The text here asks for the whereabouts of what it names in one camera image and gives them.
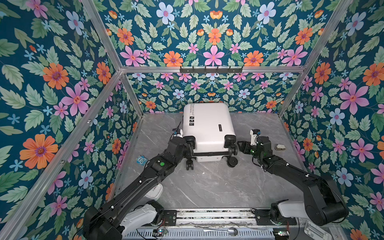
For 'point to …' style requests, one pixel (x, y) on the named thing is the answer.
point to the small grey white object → (280, 147)
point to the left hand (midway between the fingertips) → (192, 141)
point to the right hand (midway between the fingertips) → (242, 141)
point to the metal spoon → (232, 231)
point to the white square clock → (154, 192)
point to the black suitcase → (208, 128)
